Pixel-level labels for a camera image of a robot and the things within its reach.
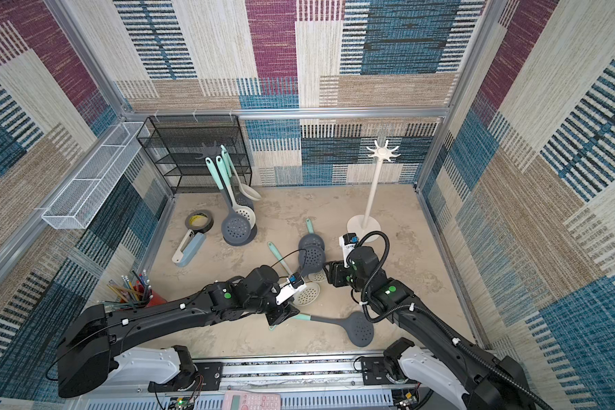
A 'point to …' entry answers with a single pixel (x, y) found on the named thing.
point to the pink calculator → (242, 400)
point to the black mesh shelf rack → (175, 142)
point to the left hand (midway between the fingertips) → (296, 305)
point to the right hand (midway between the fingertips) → (333, 268)
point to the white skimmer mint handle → (245, 190)
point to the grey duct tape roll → (203, 213)
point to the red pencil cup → (155, 299)
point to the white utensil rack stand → (364, 225)
